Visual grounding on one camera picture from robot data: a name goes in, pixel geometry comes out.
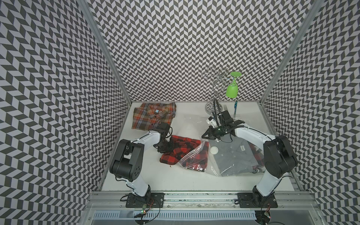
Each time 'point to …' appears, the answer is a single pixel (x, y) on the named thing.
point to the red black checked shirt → (187, 153)
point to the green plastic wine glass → (232, 89)
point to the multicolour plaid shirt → (148, 116)
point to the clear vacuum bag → (197, 125)
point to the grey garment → (231, 158)
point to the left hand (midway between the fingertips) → (171, 151)
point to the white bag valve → (214, 150)
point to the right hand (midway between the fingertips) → (203, 138)
